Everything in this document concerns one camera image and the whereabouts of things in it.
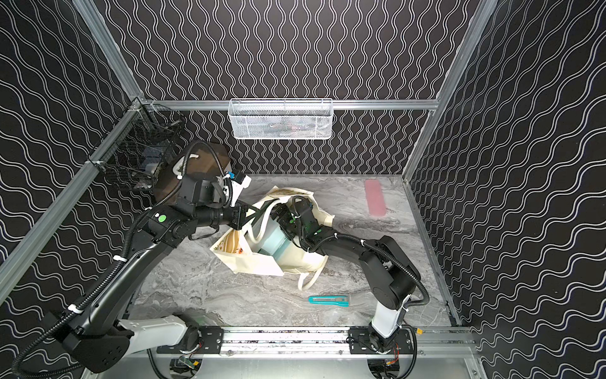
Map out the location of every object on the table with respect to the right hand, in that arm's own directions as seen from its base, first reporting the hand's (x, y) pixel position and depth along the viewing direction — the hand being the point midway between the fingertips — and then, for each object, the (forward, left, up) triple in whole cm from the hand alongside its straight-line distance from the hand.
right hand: (272, 215), depth 87 cm
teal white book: (-9, +1, 0) cm, 9 cm away
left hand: (-11, +1, +18) cm, 21 cm away
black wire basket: (+20, +56, +12) cm, 60 cm away
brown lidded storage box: (+32, +34, -2) cm, 47 cm away
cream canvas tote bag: (-14, +11, -7) cm, 19 cm away
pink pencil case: (+22, -44, -14) cm, 51 cm away
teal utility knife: (-25, -24, -15) cm, 38 cm away
